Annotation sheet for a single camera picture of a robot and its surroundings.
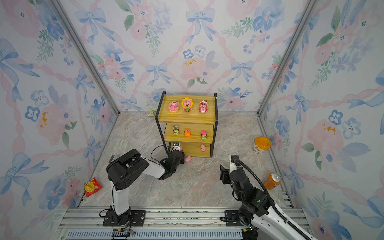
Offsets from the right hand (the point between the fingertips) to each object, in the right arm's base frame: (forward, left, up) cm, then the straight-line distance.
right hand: (226, 165), depth 78 cm
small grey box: (+7, +66, -8) cm, 67 cm away
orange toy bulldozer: (+16, +21, +6) cm, 27 cm away
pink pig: (+9, +21, -11) cm, 25 cm away
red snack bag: (-9, +72, -10) cm, 73 cm away
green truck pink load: (+15, +11, +5) cm, 19 cm away
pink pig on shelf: (+17, +11, -11) cm, 23 cm away
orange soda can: (-6, -24, -4) cm, 25 cm away
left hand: (+16, +25, -11) cm, 31 cm away
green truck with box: (+18, +27, +6) cm, 33 cm away
